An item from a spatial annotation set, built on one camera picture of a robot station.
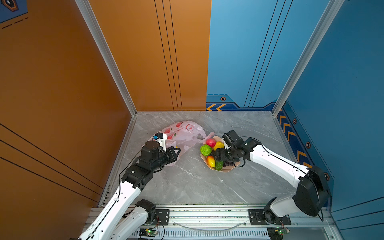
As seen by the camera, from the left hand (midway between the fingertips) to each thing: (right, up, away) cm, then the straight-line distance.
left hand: (181, 148), depth 72 cm
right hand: (+20, -7, +10) cm, 23 cm away
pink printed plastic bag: (0, +6, +16) cm, 17 cm away
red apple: (+16, +1, +19) cm, 25 cm away
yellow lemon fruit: (+21, -1, +19) cm, 29 cm away
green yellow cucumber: (+20, -11, +11) cm, 25 cm away
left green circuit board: (-16, -40, -1) cm, 43 cm away
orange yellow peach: (+16, -9, +13) cm, 22 cm away
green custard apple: (+13, -3, +15) cm, 20 cm away
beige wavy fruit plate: (+24, -14, +13) cm, 31 cm away
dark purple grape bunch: (+26, -11, +14) cm, 31 cm away
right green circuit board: (+46, -39, -3) cm, 61 cm away
